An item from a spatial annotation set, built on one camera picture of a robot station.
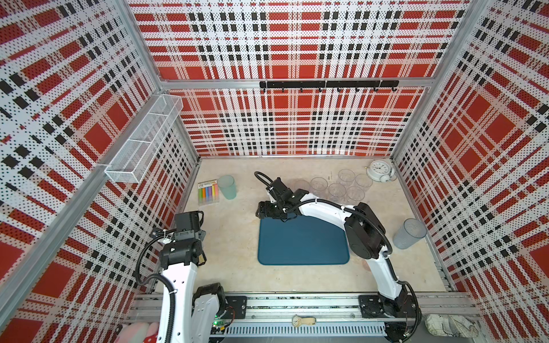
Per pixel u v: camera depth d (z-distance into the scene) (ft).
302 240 2.93
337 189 3.35
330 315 2.40
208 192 3.45
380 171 3.62
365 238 1.76
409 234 2.56
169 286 1.44
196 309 1.89
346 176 3.61
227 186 3.14
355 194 3.33
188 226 1.82
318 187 3.43
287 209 2.22
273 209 2.67
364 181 3.51
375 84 2.91
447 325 2.21
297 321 2.29
